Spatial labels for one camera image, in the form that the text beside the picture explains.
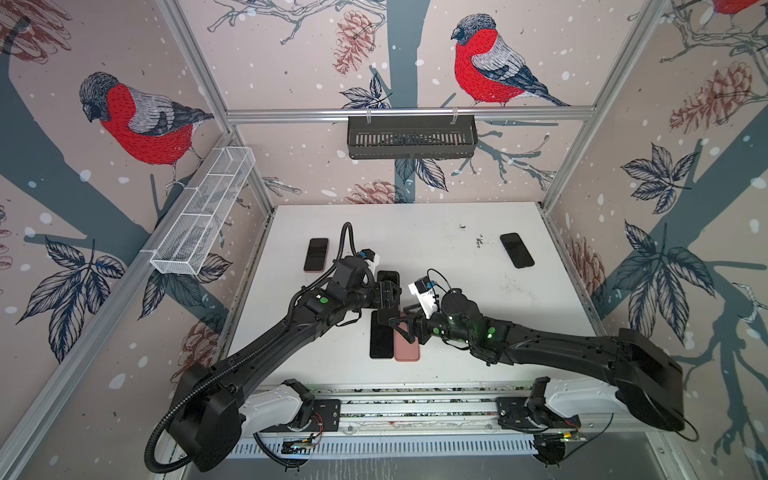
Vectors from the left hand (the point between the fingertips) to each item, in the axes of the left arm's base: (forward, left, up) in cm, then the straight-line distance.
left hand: (392, 291), depth 77 cm
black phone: (+26, -46, -17) cm, 55 cm away
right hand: (-7, 0, -3) cm, 8 cm away
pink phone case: (-10, -3, -17) cm, 20 cm away
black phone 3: (+4, +1, +2) cm, 4 cm away
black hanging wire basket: (+55, -8, +12) cm, 57 cm away
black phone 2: (-6, +3, -16) cm, 18 cm away
